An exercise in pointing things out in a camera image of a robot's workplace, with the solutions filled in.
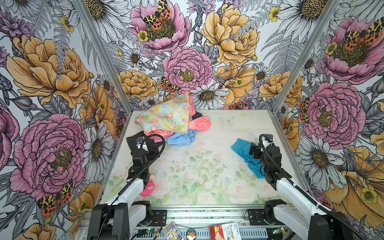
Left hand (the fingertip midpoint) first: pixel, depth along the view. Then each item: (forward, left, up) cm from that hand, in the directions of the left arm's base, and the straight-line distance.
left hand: (148, 149), depth 88 cm
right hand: (-1, -64, +3) cm, 64 cm away
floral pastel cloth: (+22, -12, +5) cm, 25 cm away
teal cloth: (+4, -57, -6) cm, 58 cm away
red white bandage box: (-39, -40, -5) cm, 56 cm away
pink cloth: (+23, -33, -4) cm, 40 cm away
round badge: (-40, -25, -9) cm, 48 cm away
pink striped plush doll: (-20, -4, -4) cm, 21 cm away
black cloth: (+29, -29, -1) cm, 41 cm away
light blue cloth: (+10, -19, -4) cm, 21 cm away
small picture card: (-39, -16, -7) cm, 43 cm away
